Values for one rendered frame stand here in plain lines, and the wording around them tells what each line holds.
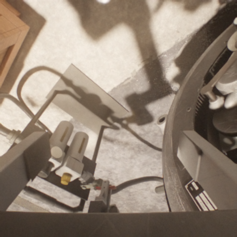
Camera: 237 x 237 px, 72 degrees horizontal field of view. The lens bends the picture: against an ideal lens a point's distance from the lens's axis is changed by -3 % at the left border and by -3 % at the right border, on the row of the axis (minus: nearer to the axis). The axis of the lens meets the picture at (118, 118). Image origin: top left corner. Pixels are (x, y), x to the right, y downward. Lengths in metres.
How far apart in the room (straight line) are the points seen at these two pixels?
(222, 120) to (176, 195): 0.19
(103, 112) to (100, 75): 0.23
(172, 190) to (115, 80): 0.70
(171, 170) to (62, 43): 0.77
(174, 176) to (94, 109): 0.78
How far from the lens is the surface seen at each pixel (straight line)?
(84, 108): 1.05
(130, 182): 0.95
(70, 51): 0.92
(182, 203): 0.30
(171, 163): 0.34
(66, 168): 0.71
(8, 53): 0.94
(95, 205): 0.63
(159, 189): 0.52
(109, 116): 1.05
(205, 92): 0.39
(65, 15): 0.88
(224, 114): 0.41
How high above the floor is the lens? 0.81
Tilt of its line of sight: 50 degrees down
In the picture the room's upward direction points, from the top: 170 degrees counter-clockwise
